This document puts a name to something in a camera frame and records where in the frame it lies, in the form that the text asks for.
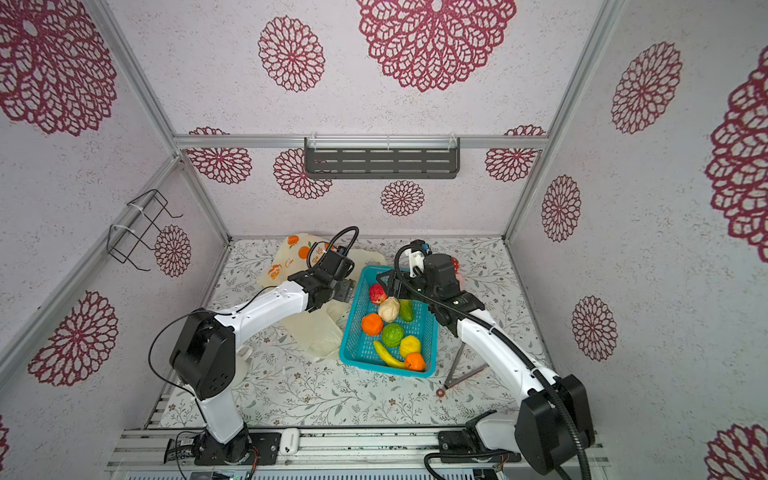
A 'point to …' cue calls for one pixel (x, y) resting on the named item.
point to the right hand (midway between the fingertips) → (385, 273)
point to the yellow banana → (388, 360)
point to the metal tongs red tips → (453, 368)
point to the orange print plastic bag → (294, 253)
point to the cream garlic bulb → (389, 308)
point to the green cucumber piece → (406, 310)
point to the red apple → (377, 294)
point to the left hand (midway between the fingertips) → (334, 285)
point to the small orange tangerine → (415, 362)
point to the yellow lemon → (409, 344)
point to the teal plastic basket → (358, 348)
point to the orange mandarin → (372, 324)
